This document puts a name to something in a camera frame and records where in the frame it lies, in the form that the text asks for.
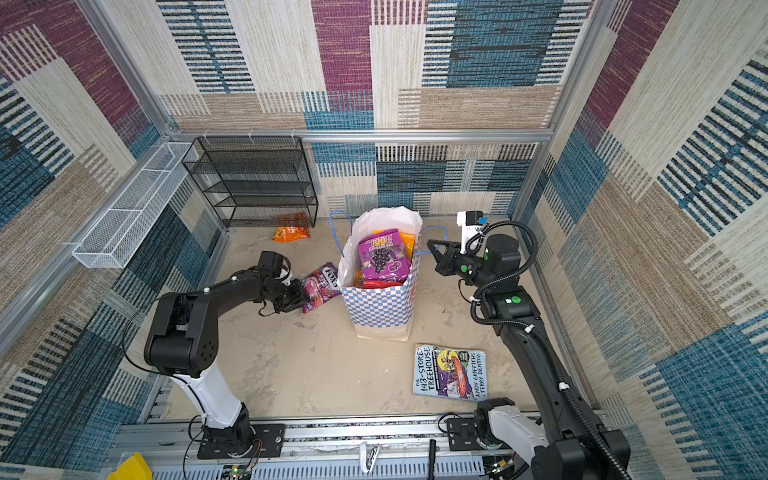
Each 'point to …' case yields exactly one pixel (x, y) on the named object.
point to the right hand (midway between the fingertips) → (427, 247)
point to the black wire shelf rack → (253, 171)
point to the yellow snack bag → (407, 239)
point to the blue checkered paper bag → (379, 314)
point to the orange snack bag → (286, 234)
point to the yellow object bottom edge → (134, 467)
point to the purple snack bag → (384, 257)
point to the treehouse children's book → (450, 373)
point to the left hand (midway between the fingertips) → (309, 295)
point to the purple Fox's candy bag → (320, 286)
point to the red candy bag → (373, 284)
